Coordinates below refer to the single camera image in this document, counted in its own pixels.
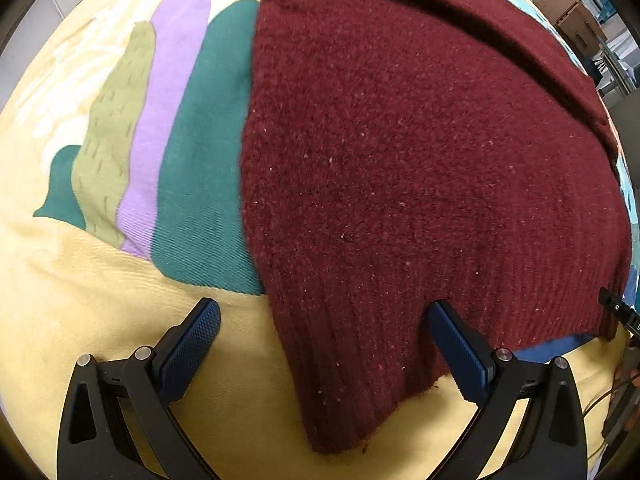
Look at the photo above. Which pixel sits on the yellow dinosaur printed blanket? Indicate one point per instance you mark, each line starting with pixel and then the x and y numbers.
pixel 100 285

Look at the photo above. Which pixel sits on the maroon knit sweater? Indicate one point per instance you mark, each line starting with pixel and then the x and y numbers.
pixel 425 160

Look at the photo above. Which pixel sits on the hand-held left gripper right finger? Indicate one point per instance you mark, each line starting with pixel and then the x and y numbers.
pixel 457 350

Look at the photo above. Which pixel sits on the wooden drawer cabinet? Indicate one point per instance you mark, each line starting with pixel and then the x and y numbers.
pixel 570 15

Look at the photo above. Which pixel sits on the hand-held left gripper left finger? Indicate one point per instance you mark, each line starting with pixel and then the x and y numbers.
pixel 192 345

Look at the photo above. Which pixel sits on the person's right hand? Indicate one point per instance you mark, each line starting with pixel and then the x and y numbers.
pixel 631 375

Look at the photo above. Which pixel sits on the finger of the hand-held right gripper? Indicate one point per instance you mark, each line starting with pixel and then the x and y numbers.
pixel 620 310

